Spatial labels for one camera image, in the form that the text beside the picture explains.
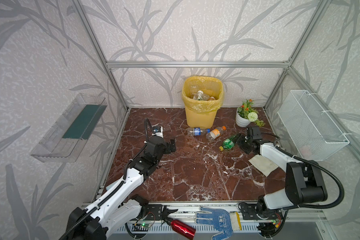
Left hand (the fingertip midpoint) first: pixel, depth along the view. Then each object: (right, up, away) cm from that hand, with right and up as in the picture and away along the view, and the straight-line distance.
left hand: (169, 134), depth 80 cm
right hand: (+41, -3, +14) cm, 43 cm away
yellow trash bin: (+19, +12, +10) cm, 24 cm away
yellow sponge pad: (+34, -40, -8) cm, 53 cm away
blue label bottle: (+17, 0, +21) cm, 27 cm away
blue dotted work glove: (+26, -40, -9) cm, 49 cm away
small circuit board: (-13, -44, -9) cm, 47 cm away
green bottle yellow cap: (+36, -7, +17) cm, 40 cm away
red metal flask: (+7, -40, -15) cm, 44 cm away
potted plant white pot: (+49, +12, +19) cm, 54 cm away
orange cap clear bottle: (+29, -1, +19) cm, 34 cm away
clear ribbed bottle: (+18, +24, +16) cm, 34 cm away
